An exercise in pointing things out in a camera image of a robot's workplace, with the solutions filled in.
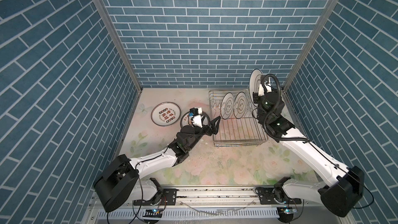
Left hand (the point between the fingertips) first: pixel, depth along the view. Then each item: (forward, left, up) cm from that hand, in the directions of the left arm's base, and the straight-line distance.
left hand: (214, 116), depth 75 cm
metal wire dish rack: (+10, -15, -22) cm, 29 cm away
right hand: (+9, -23, +15) cm, 29 cm away
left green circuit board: (-36, +30, -28) cm, 54 cm away
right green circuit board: (-37, -34, -23) cm, 55 cm away
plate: (+20, -19, -16) cm, 32 cm away
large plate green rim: (+19, +31, -24) cm, 44 cm away
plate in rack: (+19, -11, -15) cm, 26 cm away
